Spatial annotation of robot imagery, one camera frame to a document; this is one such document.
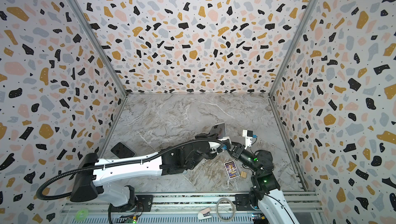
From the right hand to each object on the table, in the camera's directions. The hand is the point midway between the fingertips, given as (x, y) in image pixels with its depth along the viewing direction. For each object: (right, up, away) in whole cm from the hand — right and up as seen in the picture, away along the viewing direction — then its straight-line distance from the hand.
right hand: (220, 142), depth 68 cm
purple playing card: (+7, -18, +15) cm, 25 cm away
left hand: (-2, +5, -2) cm, 6 cm away
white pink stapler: (-7, -33, +2) cm, 34 cm away
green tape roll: (-63, -33, +2) cm, 72 cm away
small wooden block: (+13, -20, +14) cm, 28 cm away
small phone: (+1, +3, +19) cm, 20 cm away
